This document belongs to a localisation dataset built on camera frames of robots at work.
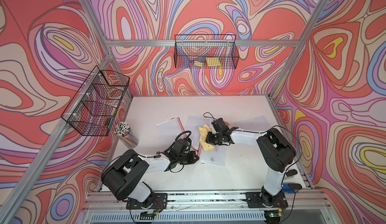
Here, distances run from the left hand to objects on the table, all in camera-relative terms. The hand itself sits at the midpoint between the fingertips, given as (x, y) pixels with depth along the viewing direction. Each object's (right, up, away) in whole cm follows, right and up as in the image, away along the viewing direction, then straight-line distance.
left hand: (201, 160), depth 85 cm
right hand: (+4, +7, +9) cm, 12 cm away
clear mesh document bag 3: (-5, +20, +17) cm, 26 cm away
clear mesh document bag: (+44, +19, +24) cm, 54 cm away
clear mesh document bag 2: (+10, 0, +5) cm, 11 cm away
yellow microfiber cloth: (+2, +16, +9) cm, 18 cm away
